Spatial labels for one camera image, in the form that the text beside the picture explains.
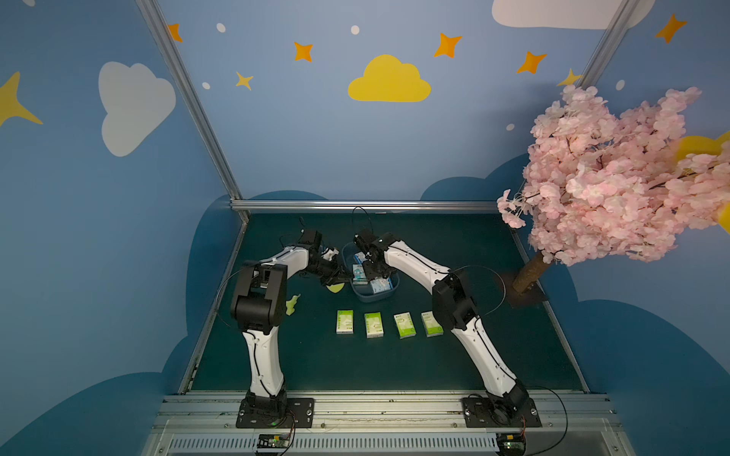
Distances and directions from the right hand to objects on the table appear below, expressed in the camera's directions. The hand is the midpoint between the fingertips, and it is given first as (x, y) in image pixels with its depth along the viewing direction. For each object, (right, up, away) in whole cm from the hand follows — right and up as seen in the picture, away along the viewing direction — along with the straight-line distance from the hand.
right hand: (380, 269), depth 102 cm
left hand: (-10, -1, -6) cm, 11 cm away
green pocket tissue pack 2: (-3, -16, -13) cm, 21 cm away
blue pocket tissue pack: (-7, -2, -4) cm, 9 cm away
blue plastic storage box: (-6, -7, -7) cm, 12 cm away
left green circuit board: (-29, -41, -30) cm, 59 cm away
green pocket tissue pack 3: (+7, -16, -14) cm, 23 cm away
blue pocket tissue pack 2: (-1, -5, -4) cm, 7 cm away
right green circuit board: (+33, -43, -29) cm, 62 cm away
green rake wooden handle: (-31, -12, -7) cm, 34 cm away
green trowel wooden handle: (-16, -6, -4) cm, 18 cm away
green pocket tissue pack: (-12, -16, -14) cm, 24 cm away
